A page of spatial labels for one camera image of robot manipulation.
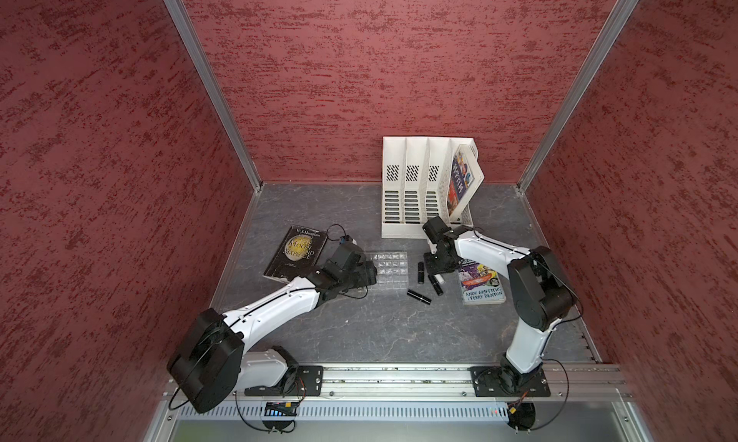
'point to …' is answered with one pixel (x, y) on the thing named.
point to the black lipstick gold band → (419, 296)
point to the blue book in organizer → (464, 176)
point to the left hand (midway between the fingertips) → (365, 278)
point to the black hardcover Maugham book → (297, 254)
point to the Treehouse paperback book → (479, 284)
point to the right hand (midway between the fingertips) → (435, 272)
